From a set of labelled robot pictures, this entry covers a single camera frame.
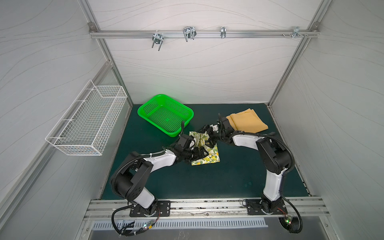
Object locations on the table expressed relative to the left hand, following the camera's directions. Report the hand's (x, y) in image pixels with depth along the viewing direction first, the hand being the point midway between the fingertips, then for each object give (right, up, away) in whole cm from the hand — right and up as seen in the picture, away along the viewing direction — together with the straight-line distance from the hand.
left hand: (205, 154), depth 87 cm
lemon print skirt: (-3, +8, +5) cm, 10 cm away
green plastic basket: (-30, +24, +28) cm, 47 cm away
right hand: (-3, +12, +5) cm, 13 cm away
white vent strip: (-32, -30, -17) cm, 47 cm away
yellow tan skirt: (+32, +19, +20) cm, 43 cm away
